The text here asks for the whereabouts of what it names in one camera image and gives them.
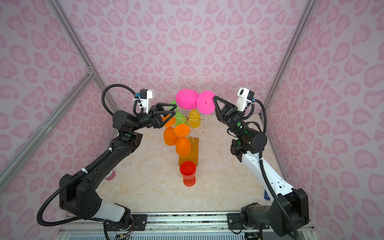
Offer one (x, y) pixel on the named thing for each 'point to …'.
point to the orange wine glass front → (183, 146)
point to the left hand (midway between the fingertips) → (175, 109)
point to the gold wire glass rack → (193, 156)
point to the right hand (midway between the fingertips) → (212, 104)
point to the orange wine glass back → (170, 138)
